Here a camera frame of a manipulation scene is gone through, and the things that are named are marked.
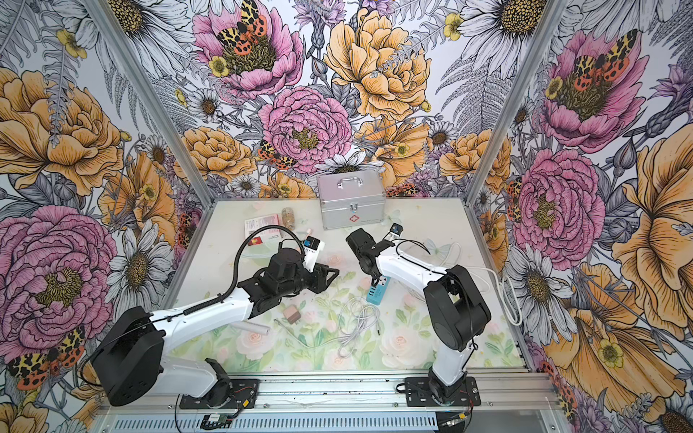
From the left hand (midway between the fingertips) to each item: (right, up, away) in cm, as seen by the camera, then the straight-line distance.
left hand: (331, 276), depth 83 cm
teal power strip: (+14, -7, +8) cm, 18 cm away
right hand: (+19, +4, +9) cm, 21 cm away
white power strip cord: (+43, +6, +23) cm, 49 cm away
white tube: (-25, -16, +2) cm, 29 cm away
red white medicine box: (-33, +16, +26) cm, 45 cm away
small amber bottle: (-20, +18, +29) cm, 40 cm away
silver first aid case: (+6, +26, +24) cm, 35 cm away
